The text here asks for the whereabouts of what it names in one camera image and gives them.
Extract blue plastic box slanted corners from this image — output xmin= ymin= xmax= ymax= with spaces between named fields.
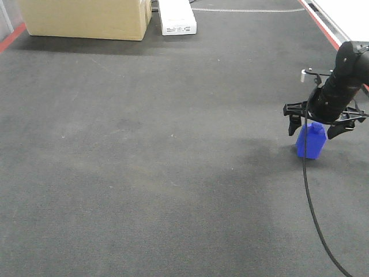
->
xmin=296 ymin=121 xmax=327 ymax=160

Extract long black hanging cable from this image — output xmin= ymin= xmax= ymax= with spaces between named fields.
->
xmin=302 ymin=73 xmax=355 ymax=277

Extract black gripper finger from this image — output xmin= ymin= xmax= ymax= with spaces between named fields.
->
xmin=326 ymin=119 xmax=356 ymax=140
xmin=288 ymin=114 xmax=303 ymax=137

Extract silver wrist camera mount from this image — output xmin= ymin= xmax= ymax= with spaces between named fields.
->
xmin=300 ymin=68 xmax=335 ymax=84

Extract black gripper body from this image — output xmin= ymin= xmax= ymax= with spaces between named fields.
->
xmin=283 ymin=88 xmax=369 ymax=126

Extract long white carton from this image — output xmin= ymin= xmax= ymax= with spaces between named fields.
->
xmin=157 ymin=0 xmax=198 ymax=36

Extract conveyor with dark grey belt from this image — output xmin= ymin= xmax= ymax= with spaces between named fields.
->
xmin=0 ymin=0 xmax=369 ymax=277

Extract large brown cardboard box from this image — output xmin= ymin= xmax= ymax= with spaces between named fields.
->
xmin=17 ymin=0 xmax=153 ymax=42

